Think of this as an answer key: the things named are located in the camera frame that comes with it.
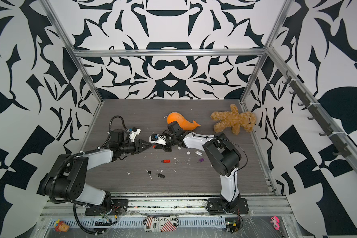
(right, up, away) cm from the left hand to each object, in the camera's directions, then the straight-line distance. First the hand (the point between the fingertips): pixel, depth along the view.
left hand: (149, 143), depth 88 cm
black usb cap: (+1, -16, -3) cm, 16 cm away
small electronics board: (+43, -35, -17) cm, 58 cm away
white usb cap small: (+23, -7, +5) cm, 25 cm away
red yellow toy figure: (-35, -33, -21) cm, 53 cm away
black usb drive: (+7, -17, -3) cm, 19 cm away
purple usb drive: (+31, -10, +3) cm, 33 cm away
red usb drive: (+10, -11, +2) cm, 15 cm away
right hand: (+3, +1, +2) cm, 4 cm away
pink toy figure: (+63, -33, -18) cm, 73 cm away
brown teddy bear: (+62, +13, +11) cm, 64 cm away
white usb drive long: (+29, -6, +4) cm, 30 cm away
